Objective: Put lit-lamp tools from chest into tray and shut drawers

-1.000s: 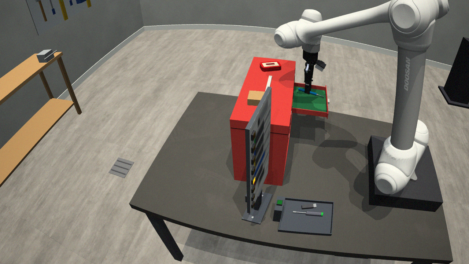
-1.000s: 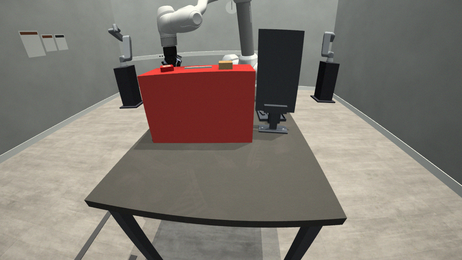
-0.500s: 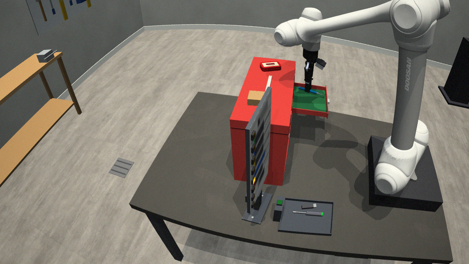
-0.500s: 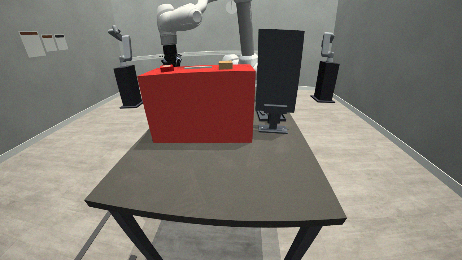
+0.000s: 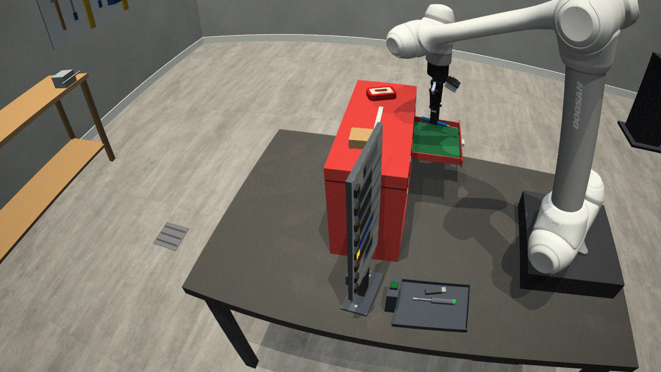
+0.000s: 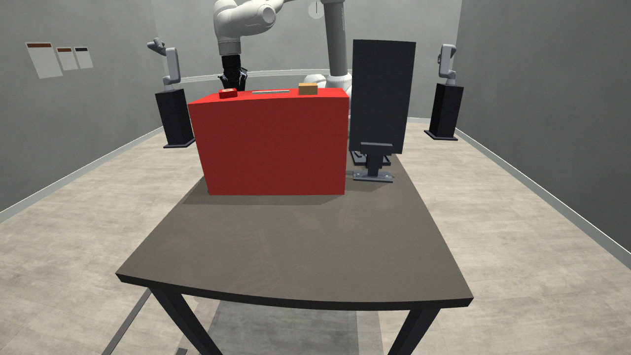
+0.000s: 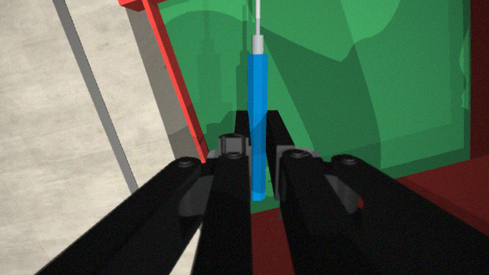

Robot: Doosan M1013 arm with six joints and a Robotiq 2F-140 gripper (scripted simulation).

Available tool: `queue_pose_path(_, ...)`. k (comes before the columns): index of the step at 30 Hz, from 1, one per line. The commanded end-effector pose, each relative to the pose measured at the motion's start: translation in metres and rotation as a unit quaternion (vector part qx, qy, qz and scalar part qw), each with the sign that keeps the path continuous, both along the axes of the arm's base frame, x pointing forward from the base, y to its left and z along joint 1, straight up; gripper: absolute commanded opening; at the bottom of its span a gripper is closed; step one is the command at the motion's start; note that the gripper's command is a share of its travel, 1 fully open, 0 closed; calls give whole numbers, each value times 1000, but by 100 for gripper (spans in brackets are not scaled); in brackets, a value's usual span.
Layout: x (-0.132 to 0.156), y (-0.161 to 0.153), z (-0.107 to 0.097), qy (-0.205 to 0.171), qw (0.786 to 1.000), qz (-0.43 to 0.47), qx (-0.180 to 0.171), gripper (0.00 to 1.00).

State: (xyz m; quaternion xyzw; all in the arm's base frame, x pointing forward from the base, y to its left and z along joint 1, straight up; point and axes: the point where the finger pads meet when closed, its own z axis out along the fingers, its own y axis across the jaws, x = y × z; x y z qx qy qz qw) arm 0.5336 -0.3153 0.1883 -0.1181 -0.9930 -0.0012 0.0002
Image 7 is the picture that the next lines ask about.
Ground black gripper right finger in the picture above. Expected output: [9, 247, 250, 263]
[266, 110, 489, 275]

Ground blue-handled deburring tool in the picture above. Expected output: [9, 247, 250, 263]
[247, 0, 268, 201]

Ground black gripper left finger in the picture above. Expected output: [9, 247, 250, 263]
[35, 110, 253, 275]

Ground red box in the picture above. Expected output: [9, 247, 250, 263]
[118, 0, 489, 275]

